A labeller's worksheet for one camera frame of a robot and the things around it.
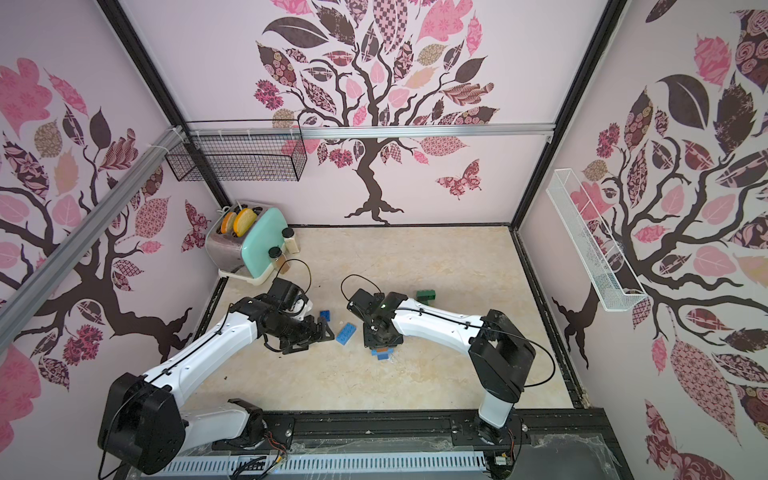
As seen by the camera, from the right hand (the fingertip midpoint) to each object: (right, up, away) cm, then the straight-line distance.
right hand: (379, 345), depth 82 cm
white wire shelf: (+59, +22, -8) cm, 63 cm away
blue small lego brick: (+1, -4, +3) cm, 5 cm away
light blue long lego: (-1, -2, +1) cm, 3 cm away
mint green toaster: (-43, +24, +12) cm, 51 cm away
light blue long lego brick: (-10, +2, +8) cm, 13 cm away
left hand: (-16, 0, -2) cm, 17 cm away
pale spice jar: (-35, +30, +27) cm, 53 cm away
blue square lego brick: (-18, +6, +13) cm, 23 cm away
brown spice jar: (-36, +24, +19) cm, 47 cm away
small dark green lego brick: (+15, +12, +15) cm, 25 cm away
